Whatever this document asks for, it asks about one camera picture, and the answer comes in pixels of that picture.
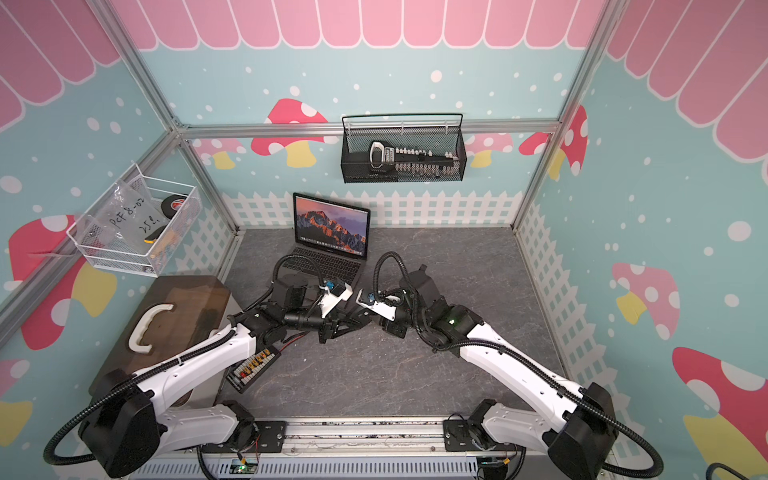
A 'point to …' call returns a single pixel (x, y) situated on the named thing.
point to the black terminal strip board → (239, 378)
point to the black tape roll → (171, 204)
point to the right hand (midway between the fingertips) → (377, 305)
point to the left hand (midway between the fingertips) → (357, 328)
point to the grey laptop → (333, 234)
